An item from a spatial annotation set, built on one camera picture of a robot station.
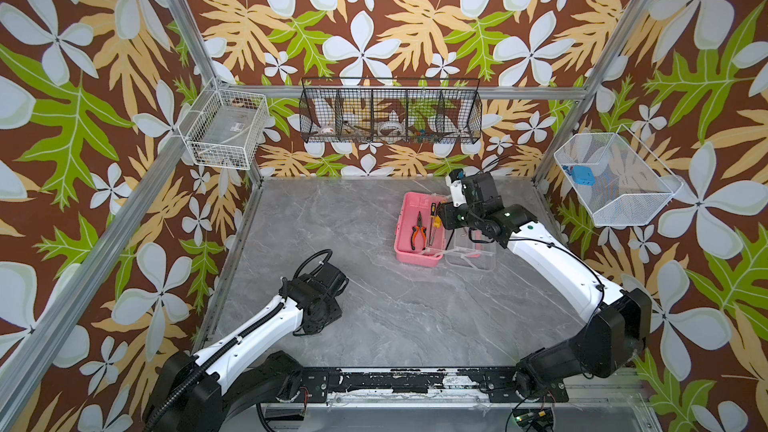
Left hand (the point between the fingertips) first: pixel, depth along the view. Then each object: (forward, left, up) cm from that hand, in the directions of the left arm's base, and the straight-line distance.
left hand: (332, 312), depth 82 cm
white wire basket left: (+44, +33, +30) cm, 62 cm away
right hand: (+23, -30, +19) cm, 42 cm away
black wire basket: (+58, -16, +27) cm, 66 cm away
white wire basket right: (+30, -79, +25) cm, 88 cm away
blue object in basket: (+33, -73, +22) cm, 83 cm away
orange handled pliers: (+30, -26, -3) cm, 40 cm away
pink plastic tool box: (+28, -28, -6) cm, 40 cm away
